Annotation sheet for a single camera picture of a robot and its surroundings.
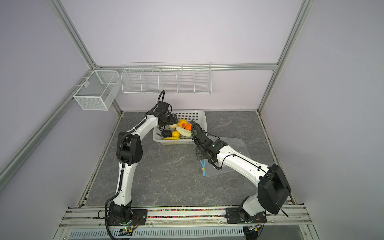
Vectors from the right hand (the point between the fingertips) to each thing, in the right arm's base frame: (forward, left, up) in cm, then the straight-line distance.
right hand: (203, 152), depth 83 cm
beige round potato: (+25, +21, -7) cm, 33 cm away
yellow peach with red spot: (+27, +14, -6) cm, 31 cm away
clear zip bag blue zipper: (-8, -3, -5) cm, 10 cm away
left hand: (+27, +20, -4) cm, 34 cm away
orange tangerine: (+25, +10, -7) cm, 28 cm away
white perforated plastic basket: (+33, +3, -6) cm, 34 cm away
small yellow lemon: (+19, +19, -8) cm, 28 cm away
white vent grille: (-36, +20, -13) cm, 43 cm away
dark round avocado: (+18, +25, -7) cm, 32 cm away
